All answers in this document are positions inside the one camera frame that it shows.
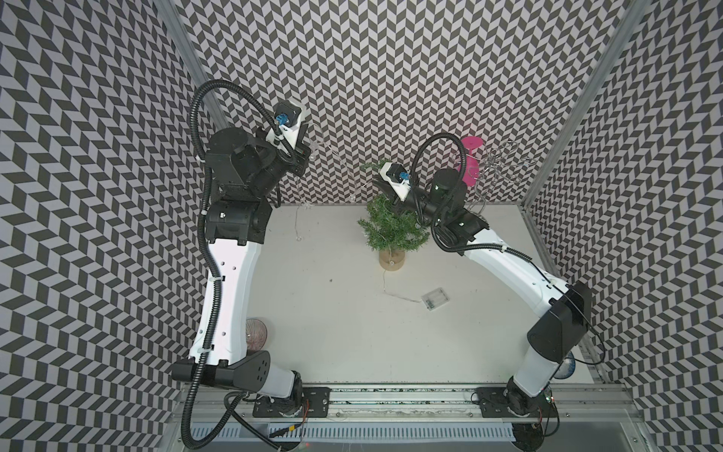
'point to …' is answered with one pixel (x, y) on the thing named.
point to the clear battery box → (435, 298)
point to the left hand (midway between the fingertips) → (303, 125)
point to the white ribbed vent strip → (356, 433)
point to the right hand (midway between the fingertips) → (377, 179)
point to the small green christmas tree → (392, 227)
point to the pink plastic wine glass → (472, 169)
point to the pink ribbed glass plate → (256, 334)
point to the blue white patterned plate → (567, 368)
